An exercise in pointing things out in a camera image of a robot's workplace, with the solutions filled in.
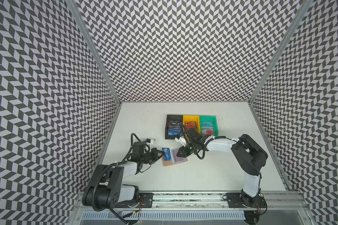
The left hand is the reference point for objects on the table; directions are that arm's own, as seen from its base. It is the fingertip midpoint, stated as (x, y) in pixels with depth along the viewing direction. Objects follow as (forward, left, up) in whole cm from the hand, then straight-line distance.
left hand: (164, 154), depth 87 cm
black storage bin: (+27, -5, -1) cm, 27 cm away
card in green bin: (+20, -30, -1) cm, 36 cm away
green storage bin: (+25, -32, +4) cm, 40 cm away
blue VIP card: (-1, -2, -1) cm, 2 cm away
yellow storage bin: (+25, -19, +5) cm, 32 cm away
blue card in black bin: (+18, -6, -1) cm, 19 cm away
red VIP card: (-3, -8, -2) cm, 9 cm away
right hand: (-1, -9, -2) cm, 9 cm away
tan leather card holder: (-5, -2, -1) cm, 6 cm away
